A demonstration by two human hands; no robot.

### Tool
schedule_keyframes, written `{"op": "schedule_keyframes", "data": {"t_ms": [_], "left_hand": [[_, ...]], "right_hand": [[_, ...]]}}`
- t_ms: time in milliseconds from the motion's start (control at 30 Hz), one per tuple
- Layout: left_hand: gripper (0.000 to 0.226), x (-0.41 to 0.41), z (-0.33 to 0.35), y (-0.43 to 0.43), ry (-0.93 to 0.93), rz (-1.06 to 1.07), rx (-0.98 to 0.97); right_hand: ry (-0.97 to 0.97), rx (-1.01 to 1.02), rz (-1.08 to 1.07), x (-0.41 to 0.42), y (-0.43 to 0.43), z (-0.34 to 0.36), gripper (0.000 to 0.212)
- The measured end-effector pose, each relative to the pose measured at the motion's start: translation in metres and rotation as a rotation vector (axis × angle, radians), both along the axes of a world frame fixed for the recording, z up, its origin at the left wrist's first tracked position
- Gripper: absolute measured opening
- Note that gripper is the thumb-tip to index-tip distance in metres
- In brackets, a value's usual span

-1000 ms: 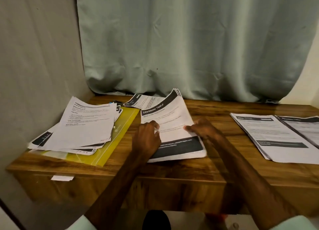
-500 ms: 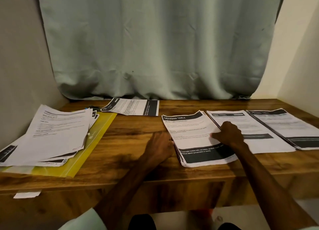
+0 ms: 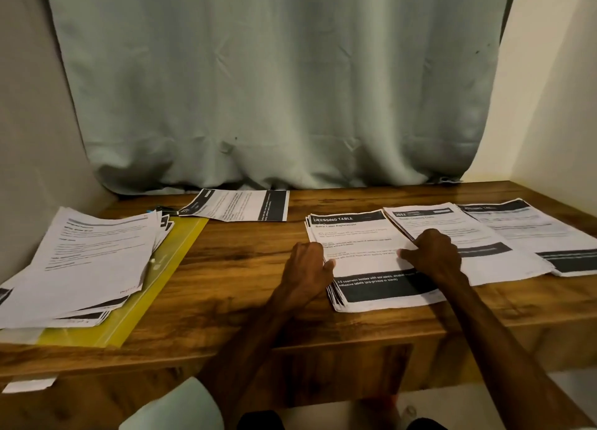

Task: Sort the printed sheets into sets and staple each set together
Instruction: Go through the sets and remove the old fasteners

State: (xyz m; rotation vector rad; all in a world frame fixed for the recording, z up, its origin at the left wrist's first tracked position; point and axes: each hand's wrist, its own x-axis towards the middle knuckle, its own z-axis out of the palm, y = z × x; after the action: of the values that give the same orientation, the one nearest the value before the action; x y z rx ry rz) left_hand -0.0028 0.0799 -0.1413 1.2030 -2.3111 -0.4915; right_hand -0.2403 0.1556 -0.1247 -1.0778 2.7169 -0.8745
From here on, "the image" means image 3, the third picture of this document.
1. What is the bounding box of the person's left hand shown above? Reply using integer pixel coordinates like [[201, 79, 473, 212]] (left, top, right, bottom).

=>
[[272, 241, 337, 314]]

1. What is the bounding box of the person's right hand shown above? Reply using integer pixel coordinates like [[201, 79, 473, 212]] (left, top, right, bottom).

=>
[[399, 228, 466, 291]]

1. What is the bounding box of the single sheet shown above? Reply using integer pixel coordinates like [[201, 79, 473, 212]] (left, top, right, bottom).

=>
[[177, 188, 291, 224]]

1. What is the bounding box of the wash baby bottle paper stack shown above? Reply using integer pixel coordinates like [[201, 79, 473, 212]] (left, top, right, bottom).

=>
[[0, 210, 175, 329]]

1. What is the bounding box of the yellow patterned folder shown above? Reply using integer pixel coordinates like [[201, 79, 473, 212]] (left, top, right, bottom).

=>
[[0, 212, 209, 349]]

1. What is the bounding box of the person's left forearm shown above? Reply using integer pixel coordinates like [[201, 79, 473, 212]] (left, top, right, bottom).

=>
[[119, 299, 304, 430]]

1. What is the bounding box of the person's right forearm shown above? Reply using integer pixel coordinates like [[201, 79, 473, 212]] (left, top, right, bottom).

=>
[[438, 276, 593, 430]]

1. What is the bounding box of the person's left leg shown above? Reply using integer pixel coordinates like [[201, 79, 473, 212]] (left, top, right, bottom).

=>
[[235, 410, 287, 430]]

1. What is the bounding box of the pale green curtain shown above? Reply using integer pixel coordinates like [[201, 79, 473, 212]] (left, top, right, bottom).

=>
[[42, 0, 519, 196]]

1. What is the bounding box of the white paper tag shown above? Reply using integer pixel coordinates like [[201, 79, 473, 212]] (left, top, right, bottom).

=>
[[2, 377, 59, 395]]

